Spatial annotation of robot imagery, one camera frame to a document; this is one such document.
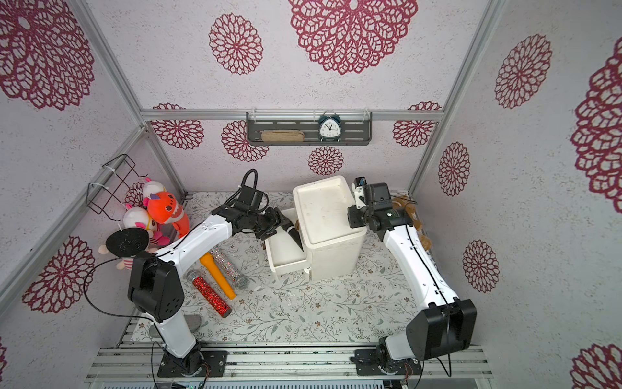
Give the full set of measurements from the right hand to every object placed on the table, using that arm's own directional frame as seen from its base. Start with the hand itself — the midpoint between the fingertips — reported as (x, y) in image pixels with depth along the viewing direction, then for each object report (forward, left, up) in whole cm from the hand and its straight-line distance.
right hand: (354, 207), depth 80 cm
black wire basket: (+8, +79, +7) cm, 80 cm away
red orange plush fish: (+3, +69, -5) cm, 69 cm away
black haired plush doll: (-14, +72, -2) cm, 74 cm away
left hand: (-1, +24, -8) cm, 25 cm away
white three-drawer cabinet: (-3, +11, -2) cm, 12 cm away
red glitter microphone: (-22, +49, -24) cm, 59 cm away
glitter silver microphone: (-17, +40, -22) cm, 49 cm away
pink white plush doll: (-2, +75, -4) cm, 75 cm away
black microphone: (+1, +23, -13) cm, 26 cm away
